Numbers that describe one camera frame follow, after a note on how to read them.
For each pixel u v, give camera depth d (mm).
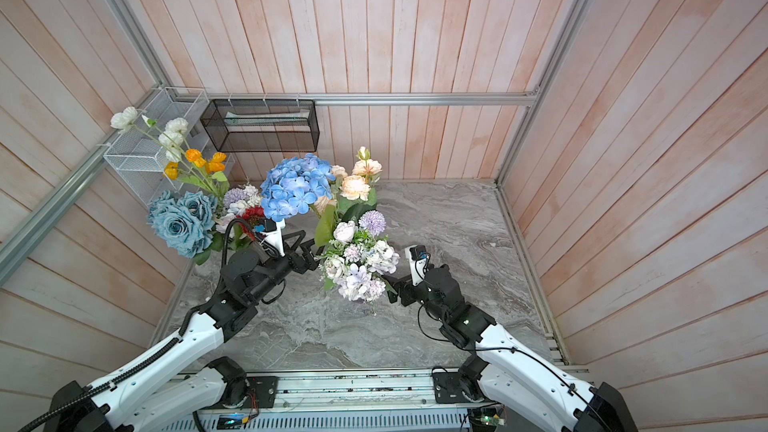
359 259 650
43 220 561
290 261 645
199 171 729
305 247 635
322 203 659
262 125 1040
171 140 677
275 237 635
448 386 732
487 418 704
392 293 674
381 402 729
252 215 717
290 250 628
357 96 982
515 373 491
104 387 409
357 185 676
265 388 736
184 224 592
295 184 571
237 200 746
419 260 672
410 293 691
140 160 732
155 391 458
